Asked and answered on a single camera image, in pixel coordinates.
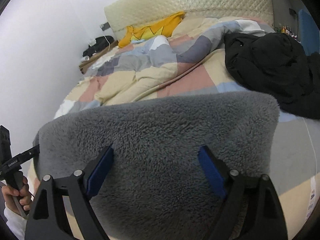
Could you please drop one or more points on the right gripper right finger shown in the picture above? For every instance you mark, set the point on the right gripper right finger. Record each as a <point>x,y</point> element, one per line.
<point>264,218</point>

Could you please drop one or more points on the person's left hand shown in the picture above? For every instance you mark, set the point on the person's left hand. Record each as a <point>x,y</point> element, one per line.
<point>17,200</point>

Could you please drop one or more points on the white charger on bag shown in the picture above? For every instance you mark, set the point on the white charger on bag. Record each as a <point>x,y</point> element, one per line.
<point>92,42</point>

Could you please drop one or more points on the black jacket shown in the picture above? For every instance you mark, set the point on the black jacket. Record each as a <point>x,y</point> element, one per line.
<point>276,64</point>

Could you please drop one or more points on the wall socket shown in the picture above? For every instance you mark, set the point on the wall socket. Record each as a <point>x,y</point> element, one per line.
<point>104,26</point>

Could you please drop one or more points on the yellow pillow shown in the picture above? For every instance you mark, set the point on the yellow pillow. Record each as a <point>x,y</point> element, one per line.
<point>164,27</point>

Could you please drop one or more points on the cream quilted headboard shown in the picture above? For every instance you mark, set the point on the cream quilted headboard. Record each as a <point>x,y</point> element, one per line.
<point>138,13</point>

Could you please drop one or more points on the blue chair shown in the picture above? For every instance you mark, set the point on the blue chair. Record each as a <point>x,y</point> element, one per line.
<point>308,33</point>

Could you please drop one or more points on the black bag on nightstand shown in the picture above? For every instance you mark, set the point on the black bag on nightstand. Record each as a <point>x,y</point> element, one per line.
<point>100,44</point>

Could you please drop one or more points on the white roll on nightstand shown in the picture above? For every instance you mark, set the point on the white roll on nightstand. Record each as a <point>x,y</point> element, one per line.
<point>85,58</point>

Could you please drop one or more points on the white sleeve left forearm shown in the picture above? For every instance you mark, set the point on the white sleeve left forearm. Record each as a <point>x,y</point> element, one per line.
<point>16,223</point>

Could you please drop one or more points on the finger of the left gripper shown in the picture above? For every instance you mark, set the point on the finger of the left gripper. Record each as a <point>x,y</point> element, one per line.
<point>29,154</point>

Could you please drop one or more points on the brown cardboard nightstand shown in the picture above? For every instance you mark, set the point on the brown cardboard nightstand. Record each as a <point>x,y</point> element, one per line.
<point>85,65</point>

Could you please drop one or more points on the grey fleece jacket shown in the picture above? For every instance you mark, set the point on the grey fleece jacket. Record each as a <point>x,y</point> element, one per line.
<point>156,188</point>

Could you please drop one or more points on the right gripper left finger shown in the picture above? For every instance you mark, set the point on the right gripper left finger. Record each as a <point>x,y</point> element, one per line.
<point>48,217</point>

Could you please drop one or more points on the bottles on side table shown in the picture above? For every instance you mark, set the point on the bottles on side table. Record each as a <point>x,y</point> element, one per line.
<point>285,29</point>

